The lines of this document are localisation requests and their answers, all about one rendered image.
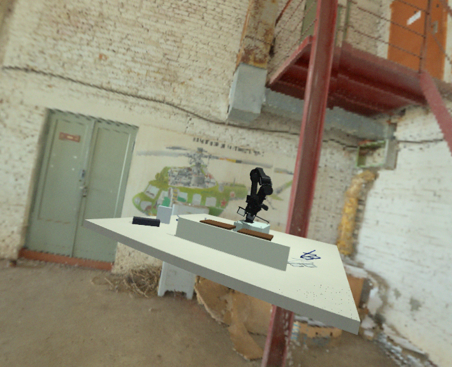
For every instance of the white rectangular panel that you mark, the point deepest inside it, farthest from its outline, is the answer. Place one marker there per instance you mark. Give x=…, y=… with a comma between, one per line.
x=248, y=247

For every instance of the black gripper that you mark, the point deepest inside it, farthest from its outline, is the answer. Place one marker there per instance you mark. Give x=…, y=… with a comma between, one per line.
x=256, y=207

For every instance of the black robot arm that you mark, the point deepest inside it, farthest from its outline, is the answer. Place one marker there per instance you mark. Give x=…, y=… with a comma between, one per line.
x=258, y=175

